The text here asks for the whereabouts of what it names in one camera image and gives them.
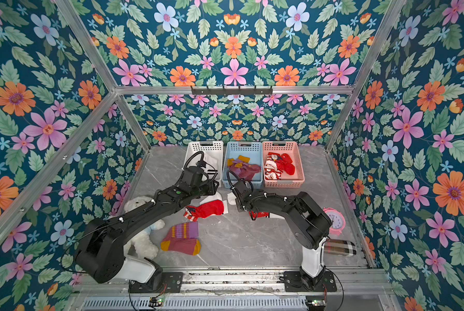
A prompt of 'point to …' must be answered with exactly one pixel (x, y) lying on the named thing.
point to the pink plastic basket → (290, 148)
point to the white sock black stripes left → (217, 196)
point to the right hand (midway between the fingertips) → (248, 198)
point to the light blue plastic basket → (252, 149)
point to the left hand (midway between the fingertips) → (219, 182)
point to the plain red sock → (284, 162)
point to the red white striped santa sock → (271, 171)
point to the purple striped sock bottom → (248, 175)
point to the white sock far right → (274, 216)
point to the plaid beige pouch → (345, 248)
